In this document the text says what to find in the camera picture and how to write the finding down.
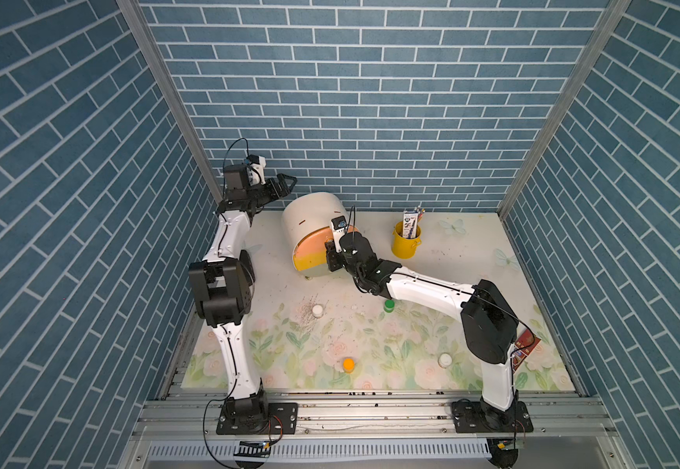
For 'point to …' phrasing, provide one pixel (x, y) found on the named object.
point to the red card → (525, 343)
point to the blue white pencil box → (409, 226)
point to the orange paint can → (348, 364)
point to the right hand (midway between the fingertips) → (331, 243)
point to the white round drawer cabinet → (307, 221)
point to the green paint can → (389, 306)
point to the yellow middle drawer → (310, 261)
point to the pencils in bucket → (420, 211)
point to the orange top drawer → (317, 239)
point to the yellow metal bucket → (402, 247)
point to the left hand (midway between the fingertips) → (295, 181)
